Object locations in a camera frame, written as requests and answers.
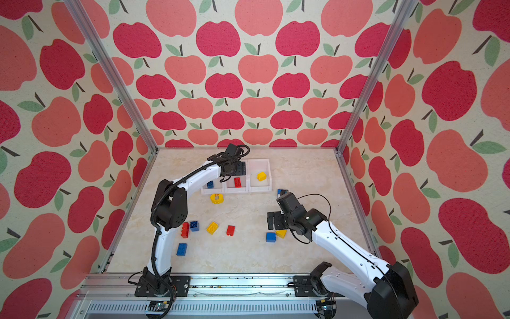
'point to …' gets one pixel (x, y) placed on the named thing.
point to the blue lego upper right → (279, 191)
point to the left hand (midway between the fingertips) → (241, 170)
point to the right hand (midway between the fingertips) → (281, 217)
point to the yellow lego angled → (212, 228)
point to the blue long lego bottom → (181, 250)
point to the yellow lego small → (261, 176)
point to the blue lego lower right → (271, 236)
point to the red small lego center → (230, 230)
